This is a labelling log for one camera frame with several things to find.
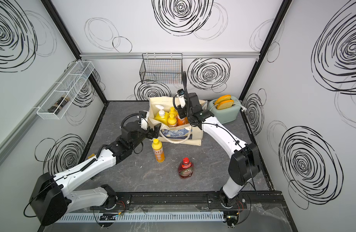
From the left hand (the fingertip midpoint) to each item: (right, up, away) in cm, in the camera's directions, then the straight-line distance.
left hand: (154, 122), depth 78 cm
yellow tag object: (-39, -20, +9) cm, 45 cm away
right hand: (+15, +10, +4) cm, 19 cm away
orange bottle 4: (+3, -13, -5) cm, 14 cm away
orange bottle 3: (+17, 0, +12) cm, 21 cm away
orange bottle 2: (+10, 0, +6) cm, 11 cm away
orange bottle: (+10, +6, +7) cm, 13 cm away
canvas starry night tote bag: (+17, -8, +8) cm, 21 cm away
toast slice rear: (+44, +15, +14) cm, 48 cm away
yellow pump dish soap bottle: (+3, +3, +5) cm, 7 cm away
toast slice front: (+43, +11, +13) cm, 47 cm away
